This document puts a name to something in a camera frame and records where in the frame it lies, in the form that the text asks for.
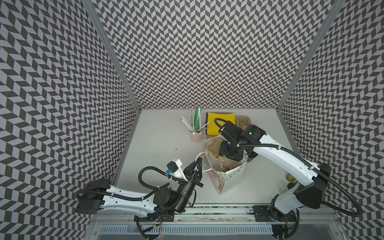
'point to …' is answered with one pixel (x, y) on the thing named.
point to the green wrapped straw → (196, 123)
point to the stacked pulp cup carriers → (242, 121)
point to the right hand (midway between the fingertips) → (224, 160)
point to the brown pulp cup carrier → (219, 163)
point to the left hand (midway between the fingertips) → (203, 160)
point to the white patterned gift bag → (223, 181)
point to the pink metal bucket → (197, 137)
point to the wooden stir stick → (191, 117)
